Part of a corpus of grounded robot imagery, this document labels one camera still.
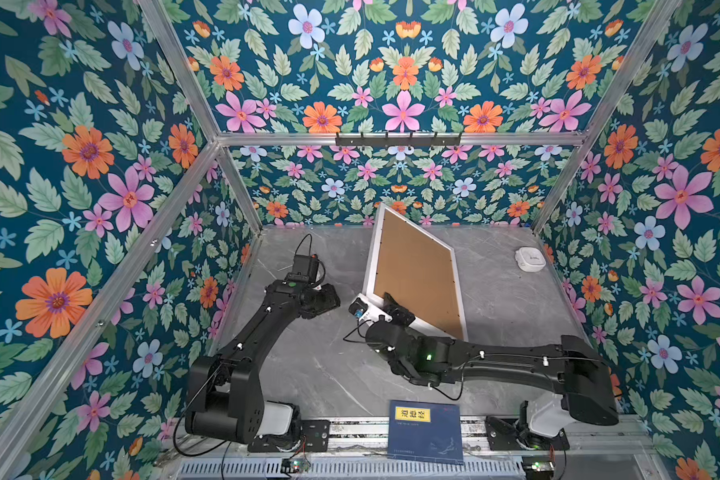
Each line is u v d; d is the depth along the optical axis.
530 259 1.06
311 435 0.74
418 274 0.96
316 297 0.77
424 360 0.53
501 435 0.74
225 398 0.42
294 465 0.70
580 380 0.41
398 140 0.91
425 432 0.74
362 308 0.60
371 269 0.75
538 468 0.70
